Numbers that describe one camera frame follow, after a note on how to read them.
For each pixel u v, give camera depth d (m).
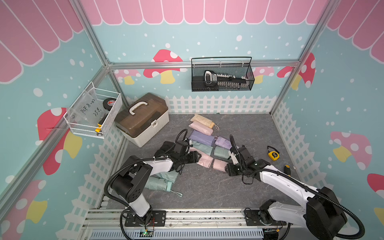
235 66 0.91
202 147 1.00
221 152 0.95
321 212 0.40
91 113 0.70
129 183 0.46
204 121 1.10
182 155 0.81
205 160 0.93
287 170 0.89
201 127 1.09
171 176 0.87
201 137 1.03
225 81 0.88
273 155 0.95
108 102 0.80
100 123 0.63
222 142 0.99
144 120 0.90
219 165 0.90
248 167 0.63
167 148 0.74
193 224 0.74
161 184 0.81
